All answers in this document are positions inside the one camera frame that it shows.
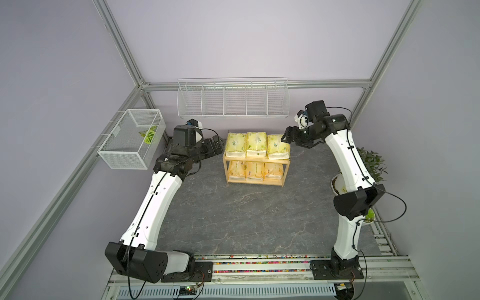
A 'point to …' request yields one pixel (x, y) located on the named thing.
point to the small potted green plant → (370, 217)
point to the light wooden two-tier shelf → (279, 182)
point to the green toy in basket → (149, 134)
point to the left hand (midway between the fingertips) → (217, 145)
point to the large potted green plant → (375, 164)
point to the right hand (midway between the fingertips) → (289, 139)
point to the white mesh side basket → (132, 142)
